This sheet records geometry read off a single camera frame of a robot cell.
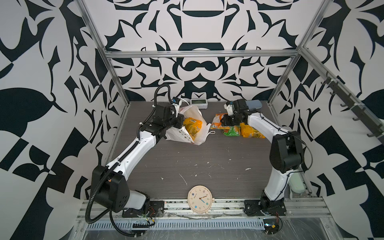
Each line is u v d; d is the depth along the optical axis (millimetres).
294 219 723
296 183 797
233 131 993
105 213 442
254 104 1163
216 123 945
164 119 611
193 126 916
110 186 407
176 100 699
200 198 748
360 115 568
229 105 870
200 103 1163
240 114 715
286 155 506
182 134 814
